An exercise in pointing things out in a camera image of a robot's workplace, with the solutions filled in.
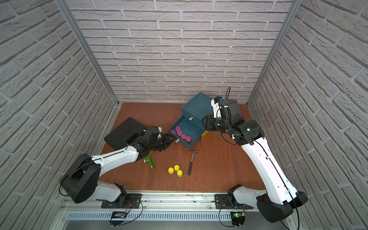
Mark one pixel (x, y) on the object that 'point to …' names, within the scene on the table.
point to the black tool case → (118, 138)
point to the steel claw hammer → (190, 166)
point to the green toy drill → (148, 160)
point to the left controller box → (117, 218)
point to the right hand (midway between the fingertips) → (208, 120)
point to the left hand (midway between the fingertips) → (177, 137)
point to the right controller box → (237, 218)
